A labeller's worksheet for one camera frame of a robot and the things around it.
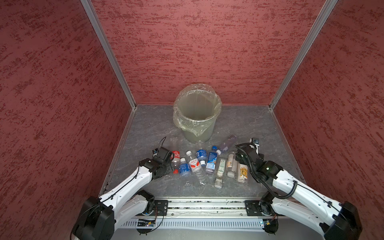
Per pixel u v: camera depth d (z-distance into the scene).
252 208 0.74
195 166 0.83
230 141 0.98
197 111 1.04
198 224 0.77
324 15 0.74
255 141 0.70
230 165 0.85
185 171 0.82
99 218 0.39
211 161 0.85
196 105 1.00
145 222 0.72
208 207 0.76
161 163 0.64
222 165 0.84
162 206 0.74
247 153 0.59
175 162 0.85
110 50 0.88
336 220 0.40
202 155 0.87
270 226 0.71
